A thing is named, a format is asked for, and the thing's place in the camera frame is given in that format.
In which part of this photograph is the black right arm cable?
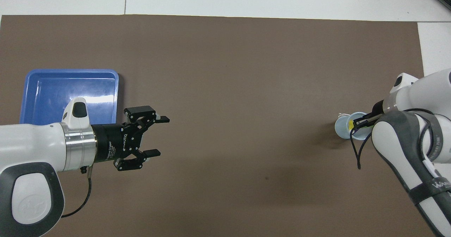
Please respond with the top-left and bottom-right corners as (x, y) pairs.
(350, 108), (435, 170)

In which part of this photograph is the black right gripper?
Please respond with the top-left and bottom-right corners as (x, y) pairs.
(353, 100), (389, 129)

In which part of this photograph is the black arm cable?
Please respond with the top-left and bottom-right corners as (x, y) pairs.
(61, 165), (93, 218)
(350, 108), (435, 170)

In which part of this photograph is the brown table mat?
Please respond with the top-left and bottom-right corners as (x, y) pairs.
(0, 14), (441, 237)

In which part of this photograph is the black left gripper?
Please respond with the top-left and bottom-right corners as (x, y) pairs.
(92, 105), (170, 171)

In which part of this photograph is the blue plastic tray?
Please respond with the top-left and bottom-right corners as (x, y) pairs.
(19, 69), (119, 126)

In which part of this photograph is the clear plastic cup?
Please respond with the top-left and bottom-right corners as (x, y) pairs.
(334, 111), (375, 141)

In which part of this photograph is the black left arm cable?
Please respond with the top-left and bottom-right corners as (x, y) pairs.
(61, 165), (93, 218)

